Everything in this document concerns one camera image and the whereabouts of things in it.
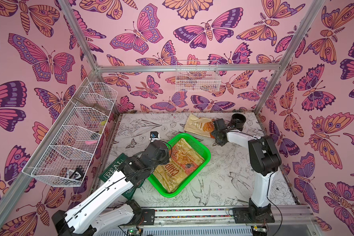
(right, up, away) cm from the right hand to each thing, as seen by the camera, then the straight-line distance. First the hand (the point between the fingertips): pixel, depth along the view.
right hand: (213, 135), depth 103 cm
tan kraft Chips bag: (-29, -21, -21) cm, 41 cm away
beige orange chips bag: (-8, +6, +7) cm, 12 cm away
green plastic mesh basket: (-11, -7, -11) cm, 17 cm away
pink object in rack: (-68, -2, -30) cm, 74 cm away
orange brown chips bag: (-21, -15, -13) cm, 29 cm away
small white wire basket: (-12, +39, -7) cm, 42 cm away
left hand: (-31, -5, -29) cm, 43 cm away
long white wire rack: (-74, -9, -37) cm, 83 cm away
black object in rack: (-67, -14, -40) cm, 79 cm away
